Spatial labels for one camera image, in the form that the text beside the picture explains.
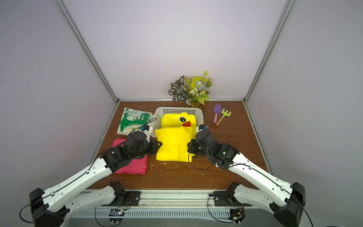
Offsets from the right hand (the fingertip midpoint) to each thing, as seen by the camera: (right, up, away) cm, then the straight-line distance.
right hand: (186, 142), depth 71 cm
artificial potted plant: (+6, +30, +23) cm, 38 cm away
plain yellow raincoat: (-6, -3, +3) cm, 8 cm away
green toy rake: (+30, +14, +39) cm, 52 cm away
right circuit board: (+26, -37, -1) cm, 45 cm away
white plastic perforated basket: (-20, +16, +31) cm, 40 cm away
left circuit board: (-37, -39, +1) cm, 53 cm away
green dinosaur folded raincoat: (-39, +10, +29) cm, 50 cm away
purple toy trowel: (+26, +18, +41) cm, 52 cm away
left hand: (-11, -1, +1) cm, 11 cm away
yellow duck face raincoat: (-4, +10, +32) cm, 34 cm away
